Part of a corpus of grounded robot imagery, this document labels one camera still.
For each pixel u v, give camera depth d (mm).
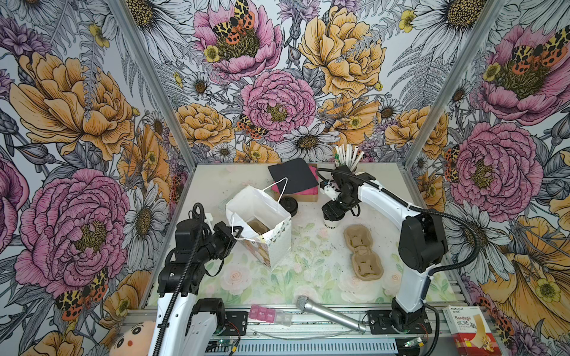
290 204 995
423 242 499
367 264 850
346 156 1029
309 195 1024
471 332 701
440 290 814
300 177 1178
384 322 735
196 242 500
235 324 733
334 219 832
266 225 914
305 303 746
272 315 745
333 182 838
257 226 938
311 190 1072
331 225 954
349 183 683
